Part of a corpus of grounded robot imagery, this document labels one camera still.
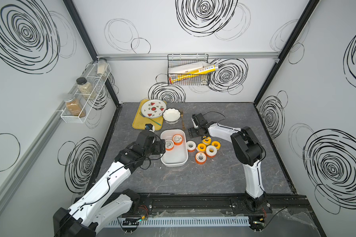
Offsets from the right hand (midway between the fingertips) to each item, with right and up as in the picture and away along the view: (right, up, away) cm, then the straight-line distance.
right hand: (195, 131), depth 102 cm
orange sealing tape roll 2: (-17, -8, -8) cm, 21 cm away
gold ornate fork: (-9, +4, +6) cm, 11 cm away
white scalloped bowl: (-17, +11, +9) cm, 22 cm away
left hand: (-23, -3, -25) cm, 34 cm away
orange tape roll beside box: (-3, -9, -8) cm, 13 cm away
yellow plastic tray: (-41, +7, +7) cm, 42 cm away
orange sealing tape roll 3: (+9, -11, -12) cm, 18 cm away
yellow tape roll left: (+3, -10, -9) cm, 13 cm away
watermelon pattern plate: (-32, +16, +14) cm, 38 cm away
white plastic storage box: (-12, -15, -11) cm, 22 cm away
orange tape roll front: (+2, -15, -13) cm, 20 cm away
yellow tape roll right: (+14, -9, -8) cm, 19 cm away
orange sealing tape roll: (-12, -5, -5) cm, 14 cm away
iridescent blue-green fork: (-28, +5, +6) cm, 29 cm away
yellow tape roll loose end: (+7, -6, -6) cm, 11 cm away
